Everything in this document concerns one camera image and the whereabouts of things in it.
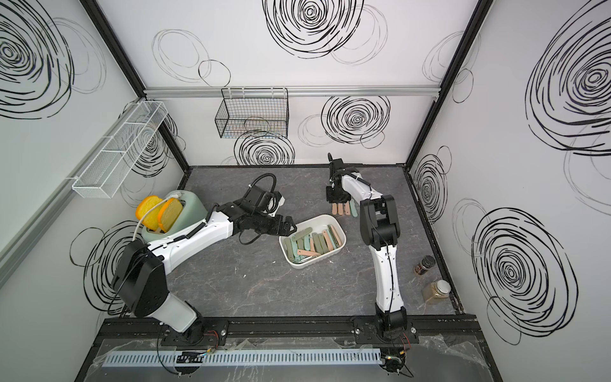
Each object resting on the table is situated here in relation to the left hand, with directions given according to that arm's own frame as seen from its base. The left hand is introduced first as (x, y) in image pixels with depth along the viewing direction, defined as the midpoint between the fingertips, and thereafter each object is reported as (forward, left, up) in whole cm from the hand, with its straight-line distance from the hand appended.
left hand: (287, 228), depth 83 cm
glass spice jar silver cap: (-19, -48, -3) cm, 52 cm away
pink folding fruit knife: (+18, -19, -13) cm, 29 cm away
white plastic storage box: (+1, -8, -12) cm, 14 cm away
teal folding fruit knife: (+18, -27, -12) cm, 35 cm away
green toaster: (+5, +36, 0) cm, 36 cm away
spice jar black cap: (-10, -48, -2) cm, 49 cm away
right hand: (+22, -20, -10) cm, 31 cm away
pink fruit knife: (+18, -21, -13) cm, 31 cm away
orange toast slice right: (0, +39, +7) cm, 39 cm away
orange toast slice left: (+3, +47, +8) cm, 48 cm away
